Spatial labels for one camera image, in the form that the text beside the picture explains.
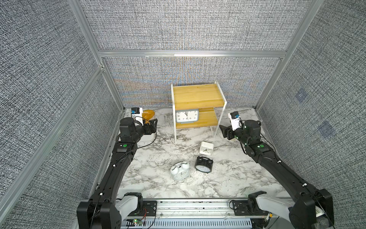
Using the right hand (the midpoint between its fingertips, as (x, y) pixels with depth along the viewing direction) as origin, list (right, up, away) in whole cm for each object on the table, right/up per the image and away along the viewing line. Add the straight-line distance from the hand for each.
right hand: (227, 118), depth 79 cm
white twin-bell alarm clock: (-25, -29, -2) cm, 38 cm away
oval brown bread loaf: (-52, +3, +31) cm, 60 cm away
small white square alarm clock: (-10, -18, +11) cm, 23 cm away
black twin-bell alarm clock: (-13, -26, +2) cm, 29 cm away
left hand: (-41, 0, -1) cm, 41 cm away
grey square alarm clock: (-22, +2, +9) cm, 23 cm away
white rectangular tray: (-43, -9, -10) cm, 45 cm away
